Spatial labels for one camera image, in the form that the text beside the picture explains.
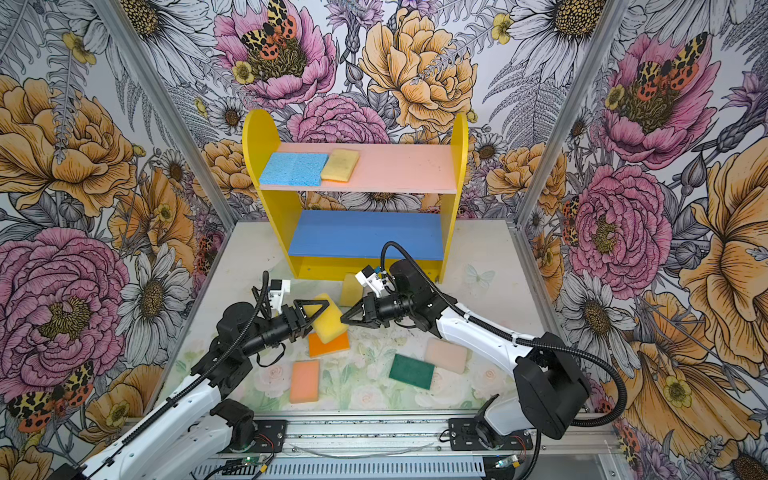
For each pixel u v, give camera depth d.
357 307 0.71
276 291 0.71
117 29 0.73
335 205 1.21
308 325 0.66
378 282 0.73
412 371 0.83
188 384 0.52
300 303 0.67
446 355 0.87
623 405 0.41
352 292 1.00
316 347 0.89
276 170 0.76
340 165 0.76
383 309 0.68
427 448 0.73
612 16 0.72
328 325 0.70
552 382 0.42
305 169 0.76
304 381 0.84
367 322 0.66
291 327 0.64
